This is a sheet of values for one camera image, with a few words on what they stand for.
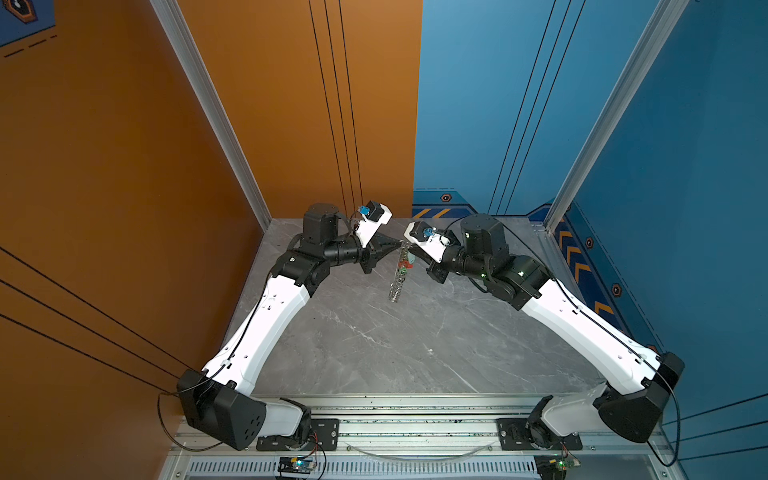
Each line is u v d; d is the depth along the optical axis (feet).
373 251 1.93
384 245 2.07
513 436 2.38
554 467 2.30
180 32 2.37
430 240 1.78
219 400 1.25
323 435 2.42
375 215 1.87
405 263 2.51
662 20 2.32
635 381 1.28
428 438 2.43
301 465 2.31
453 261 1.84
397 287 2.19
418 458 2.33
